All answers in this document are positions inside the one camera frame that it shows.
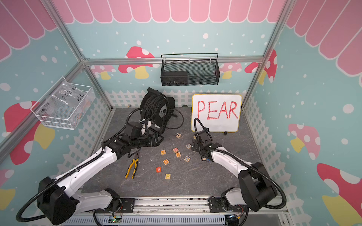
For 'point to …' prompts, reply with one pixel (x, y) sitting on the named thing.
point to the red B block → (159, 169)
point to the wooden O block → (188, 146)
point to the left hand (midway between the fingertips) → (157, 140)
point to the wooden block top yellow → (194, 137)
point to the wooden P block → (168, 176)
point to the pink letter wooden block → (176, 149)
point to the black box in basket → (175, 78)
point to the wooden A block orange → (163, 152)
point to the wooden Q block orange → (166, 161)
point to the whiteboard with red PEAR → (217, 112)
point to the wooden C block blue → (187, 158)
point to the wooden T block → (178, 135)
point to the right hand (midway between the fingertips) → (198, 144)
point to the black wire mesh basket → (200, 73)
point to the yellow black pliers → (130, 167)
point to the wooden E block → (178, 154)
